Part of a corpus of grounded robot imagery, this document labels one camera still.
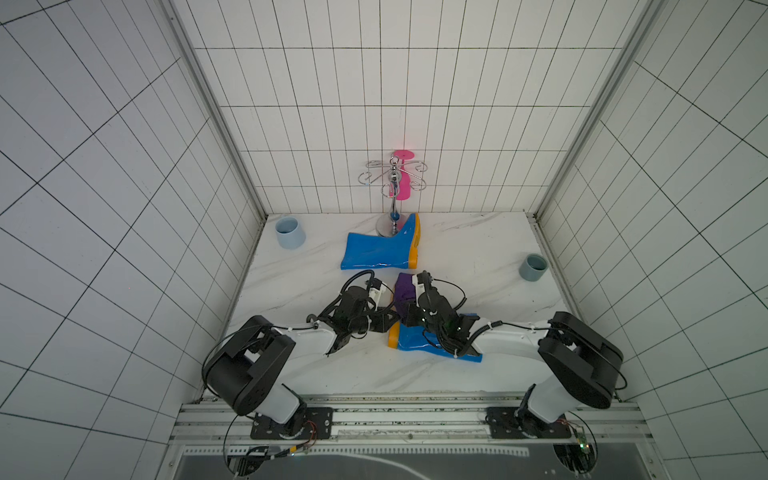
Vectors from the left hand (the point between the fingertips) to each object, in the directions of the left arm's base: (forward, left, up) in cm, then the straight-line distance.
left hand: (393, 322), depth 87 cm
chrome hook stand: (+39, 0, +26) cm, 47 cm away
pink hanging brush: (+47, -4, +17) cm, 50 cm away
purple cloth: (+6, -3, +7) cm, 10 cm away
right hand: (+6, -2, +4) cm, 8 cm away
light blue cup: (+33, +38, +3) cm, 51 cm away
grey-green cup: (+19, -47, +2) cm, 51 cm away
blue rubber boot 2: (+27, -3, +1) cm, 27 cm away
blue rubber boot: (-5, -5, 0) cm, 7 cm away
